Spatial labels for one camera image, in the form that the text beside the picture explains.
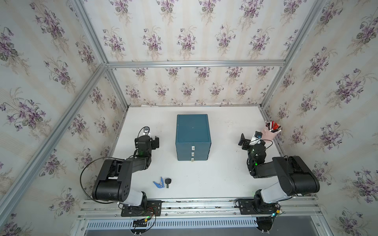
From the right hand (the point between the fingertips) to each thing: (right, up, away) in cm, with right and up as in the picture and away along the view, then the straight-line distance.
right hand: (252, 135), depth 90 cm
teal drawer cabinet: (-37, +1, -15) cm, 40 cm away
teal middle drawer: (-37, -9, -9) cm, 39 cm away
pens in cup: (+16, +5, +6) cm, 18 cm away
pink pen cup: (+12, 0, +3) cm, 12 cm away
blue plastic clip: (-55, -26, -10) cm, 61 cm away
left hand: (-65, -1, +3) cm, 65 cm away
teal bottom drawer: (-37, -13, -4) cm, 40 cm away
